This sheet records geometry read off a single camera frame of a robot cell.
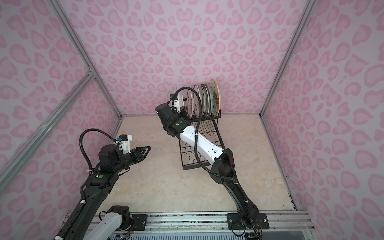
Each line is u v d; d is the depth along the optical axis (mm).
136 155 652
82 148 555
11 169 510
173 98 678
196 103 608
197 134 577
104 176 533
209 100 801
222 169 629
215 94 874
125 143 678
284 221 747
